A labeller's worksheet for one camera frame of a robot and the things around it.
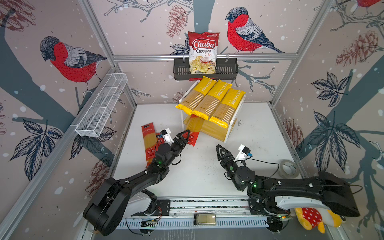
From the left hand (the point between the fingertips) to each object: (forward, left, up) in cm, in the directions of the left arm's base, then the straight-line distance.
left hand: (189, 133), depth 76 cm
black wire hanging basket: (+42, -24, +12) cm, 50 cm away
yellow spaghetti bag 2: (+5, -8, +13) cm, 16 cm away
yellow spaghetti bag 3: (+5, -18, +13) cm, 23 cm away
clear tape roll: (-11, -58, -22) cm, 63 cm away
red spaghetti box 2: (+9, -3, -4) cm, 10 cm away
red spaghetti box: (+5, +26, -17) cm, 31 cm away
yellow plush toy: (-35, -55, -16) cm, 67 cm away
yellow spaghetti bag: (+15, -3, +13) cm, 21 cm away
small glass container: (-35, -7, -18) cm, 40 cm away
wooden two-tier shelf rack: (-2, -20, +11) cm, 22 cm away
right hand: (-10, -12, -1) cm, 16 cm away
